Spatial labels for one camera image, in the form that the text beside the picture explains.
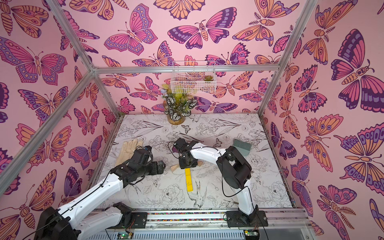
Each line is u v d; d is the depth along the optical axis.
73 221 0.41
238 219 0.73
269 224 0.72
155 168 0.73
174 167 0.90
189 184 0.85
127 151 1.00
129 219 0.68
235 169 0.51
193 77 0.95
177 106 1.00
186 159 0.78
